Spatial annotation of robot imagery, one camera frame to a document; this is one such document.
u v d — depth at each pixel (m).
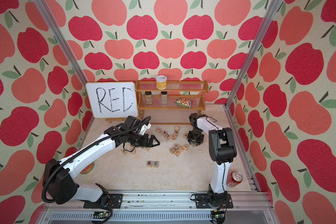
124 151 0.91
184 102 0.95
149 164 0.85
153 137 0.70
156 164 0.85
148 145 0.68
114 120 1.05
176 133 1.01
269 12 0.71
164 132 1.01
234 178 0.72
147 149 0.93
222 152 0.54
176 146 0.93
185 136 0.99
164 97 0.96
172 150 0.92
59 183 0.41
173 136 0.98
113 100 1.00
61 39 0.82
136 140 0.67
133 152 0.93
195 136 0.83
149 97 0.96
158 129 1.02
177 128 1.04
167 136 0.98
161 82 0.88
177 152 0.91
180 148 0.93
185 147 0.93
